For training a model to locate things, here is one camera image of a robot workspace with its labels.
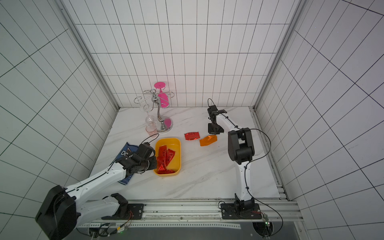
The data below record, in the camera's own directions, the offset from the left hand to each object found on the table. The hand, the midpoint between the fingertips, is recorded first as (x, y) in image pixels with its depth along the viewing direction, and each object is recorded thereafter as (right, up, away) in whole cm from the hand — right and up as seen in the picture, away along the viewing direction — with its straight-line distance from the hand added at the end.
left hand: (153, 165), depth 85 cm
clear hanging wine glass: (-3, +25, +8) cm, 26 cm away
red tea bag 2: (+6, -3, -3) cm, 7 cm away
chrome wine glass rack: (+2, +24, +27) cm, 36 cm away
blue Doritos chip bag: (-18, +7, +8) cm, 21 cm away
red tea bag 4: (+9, +4, +6) cm, 12 cm away
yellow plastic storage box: (+12, +10, +10) cm, 19 cm away
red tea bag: (+22, +15, +16) cm, 31 cm away
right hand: (+35, +18, +17) cm, 43 cm away
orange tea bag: (+33, +13, +10) cm, 37 cm away
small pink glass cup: (-5, +19, +15) cm, 25 cm away
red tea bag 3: (+4, +2, +3) cm, 6 cm away
